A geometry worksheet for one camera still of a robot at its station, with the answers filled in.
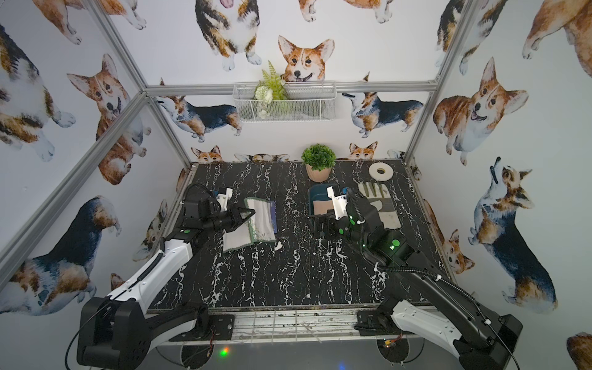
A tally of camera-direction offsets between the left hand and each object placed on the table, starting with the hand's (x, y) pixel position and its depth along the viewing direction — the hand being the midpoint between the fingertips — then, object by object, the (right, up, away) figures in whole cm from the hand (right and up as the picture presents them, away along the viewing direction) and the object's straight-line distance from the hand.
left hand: (257, 208), depth 80 cm
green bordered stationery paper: (0, -7, 0) cm, 7 cm away
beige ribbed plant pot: (+21, +12, +27) cm, 36 cm away
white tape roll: (+54, +14, +37) cm, 67 cm away
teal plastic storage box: (+22, +4, +26) cm, 34 cm away
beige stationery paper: (+23, -2, +24) cm, 33 cm away
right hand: (+19, -1, -12) cm, 23 cm away
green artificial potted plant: (+22, +20, +21) cm, 36 cm away
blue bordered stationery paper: (+2, -6, +21) cm, 22 cm away
